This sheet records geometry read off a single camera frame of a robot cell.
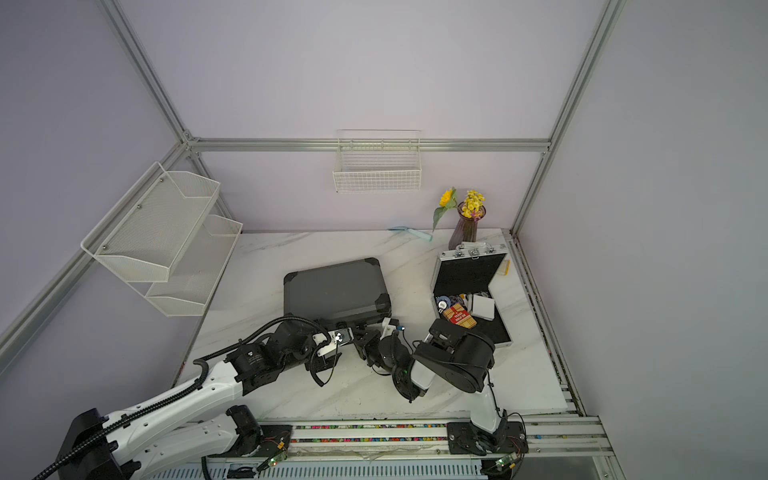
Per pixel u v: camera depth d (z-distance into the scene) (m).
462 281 0.97
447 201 0.96
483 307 0.95
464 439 0.73
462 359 0.51
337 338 0.65
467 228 1.02
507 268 1.08
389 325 0.86
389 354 0.68
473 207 0.95
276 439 0.73
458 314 0.93
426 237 1.18
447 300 0.96
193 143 0.91
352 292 0.92
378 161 1.05
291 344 0.59
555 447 0.74
